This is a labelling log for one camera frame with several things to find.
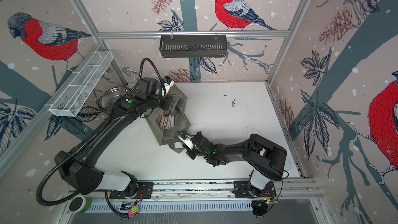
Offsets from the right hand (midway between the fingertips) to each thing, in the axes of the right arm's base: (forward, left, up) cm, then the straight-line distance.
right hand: (185, 142), depth 85 cm
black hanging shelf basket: (+60, -1, +24) cm, 65 cm away
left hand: (+15, +4, +24) cm, 29 cm away
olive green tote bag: (+5, +9, -3) cm, 11 cm away
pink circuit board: (-31, +19, -1) cm, 37 cm away
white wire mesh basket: (+9, +53, +27) cm, 60 cm away
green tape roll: (-30, +42, +2) cm, 52 cm away
